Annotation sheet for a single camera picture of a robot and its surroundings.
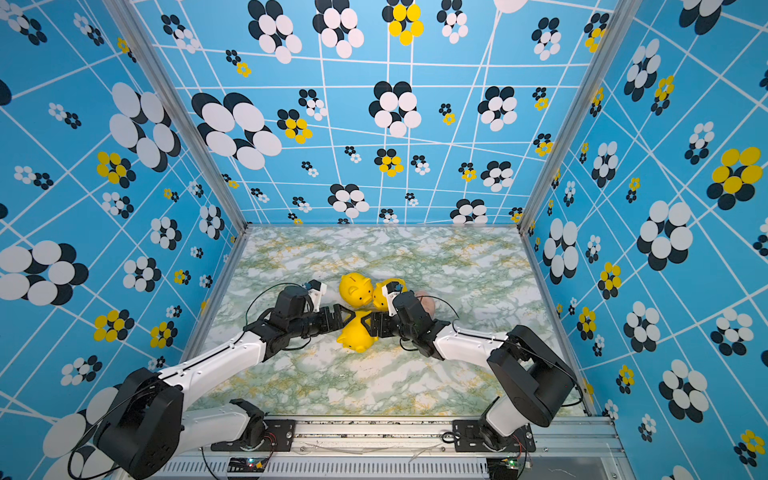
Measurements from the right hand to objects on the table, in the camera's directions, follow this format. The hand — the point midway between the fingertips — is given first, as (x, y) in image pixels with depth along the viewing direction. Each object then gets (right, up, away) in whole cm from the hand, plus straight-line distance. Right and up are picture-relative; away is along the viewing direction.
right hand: (374, 318), depth 86 cm
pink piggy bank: (+14, +7, -8) cm, 18 cm away
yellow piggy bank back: (+2, +6, +4) cm, 7 cm away
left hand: (-7, +1, -2) cm, 7 cm away
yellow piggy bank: (-6, +8, +4) cm, 11 cm away
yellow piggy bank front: (-5, -4, -3) cm, 7 cm away
